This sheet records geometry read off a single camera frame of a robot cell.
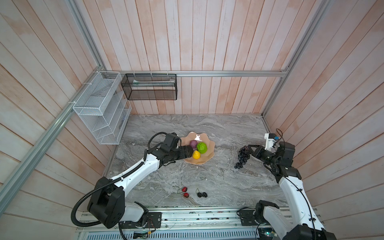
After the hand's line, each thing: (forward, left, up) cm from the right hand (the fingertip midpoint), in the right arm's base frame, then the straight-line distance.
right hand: (248, 145), depth 80 cm
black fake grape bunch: (-2, +1, -7) cm, 7 cm away
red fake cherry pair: (-19, +35, -17) cm, 43 cm away
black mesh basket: (+44, +61, +7) cm, 76 cm away
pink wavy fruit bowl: (+1, +23, -17) cm, 29 cm away
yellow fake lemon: (+2, +28, -14) cm, 32 cm away
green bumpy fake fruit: (+5, +25, -12) cm, 28 cm away
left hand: (-4, +35, -6) cm, 36 cm away
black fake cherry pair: (-21, +26, -17) cm, 38 cm away
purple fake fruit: (+9, +30, -13) cm, 34 cm away
